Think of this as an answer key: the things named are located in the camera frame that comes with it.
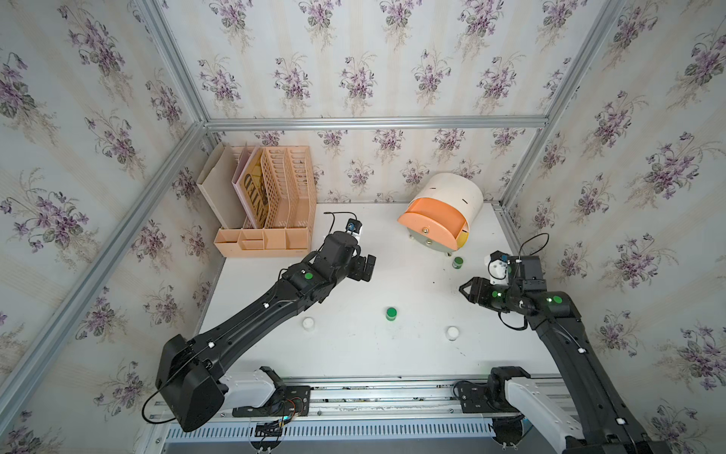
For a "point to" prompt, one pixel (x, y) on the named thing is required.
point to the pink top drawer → (440, 221)
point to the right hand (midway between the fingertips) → (471, 289)
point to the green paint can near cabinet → (458, 262)
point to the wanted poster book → (250, 186)
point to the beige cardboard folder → (216, 184)
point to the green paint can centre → (391, 314)
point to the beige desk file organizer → (279, 193)
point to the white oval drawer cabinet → (455, 187)
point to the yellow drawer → (462, 238)
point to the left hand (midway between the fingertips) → (363, 254)
